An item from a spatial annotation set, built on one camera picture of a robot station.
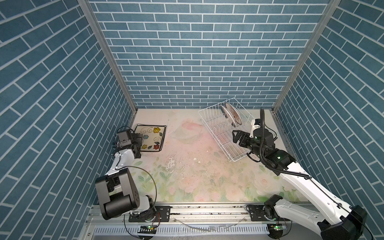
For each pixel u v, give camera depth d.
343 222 0.38
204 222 0.73
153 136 0.99
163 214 0.73
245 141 0.66
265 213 0.68
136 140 0.86
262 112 0.55
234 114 0.99
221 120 1.09
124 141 0.68
